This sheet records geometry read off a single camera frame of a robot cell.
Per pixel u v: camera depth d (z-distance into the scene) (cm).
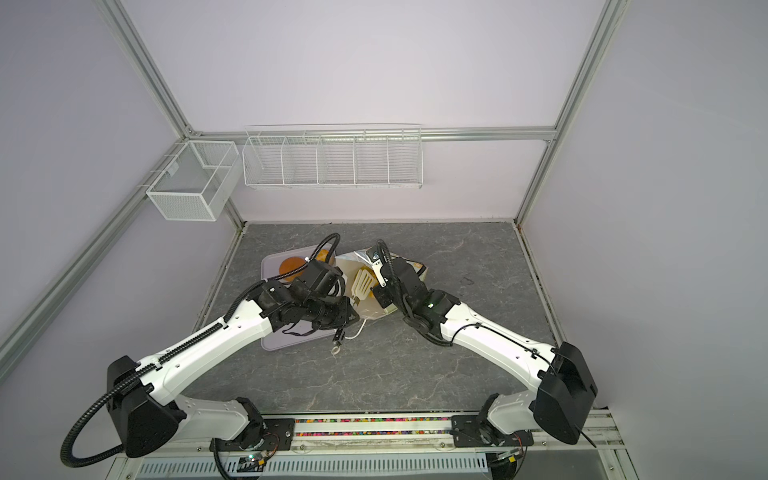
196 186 97
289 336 61
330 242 61
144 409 38
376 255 64
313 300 60
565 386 40
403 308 57
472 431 74
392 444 74
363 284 82
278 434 74
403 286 55
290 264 103
